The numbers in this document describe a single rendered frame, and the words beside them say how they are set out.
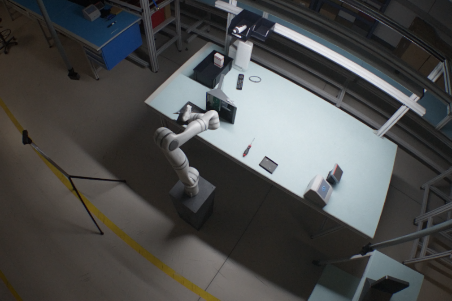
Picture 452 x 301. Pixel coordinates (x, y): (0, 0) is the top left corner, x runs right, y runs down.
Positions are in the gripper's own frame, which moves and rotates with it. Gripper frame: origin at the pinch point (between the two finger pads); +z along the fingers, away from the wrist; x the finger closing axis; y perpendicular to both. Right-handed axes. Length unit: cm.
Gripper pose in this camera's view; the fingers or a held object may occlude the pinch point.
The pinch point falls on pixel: (171, 116)
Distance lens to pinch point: 162.2
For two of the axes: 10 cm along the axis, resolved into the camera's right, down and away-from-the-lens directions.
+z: -7.4, -0.6, 6.7
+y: 5.8, 4.6, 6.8
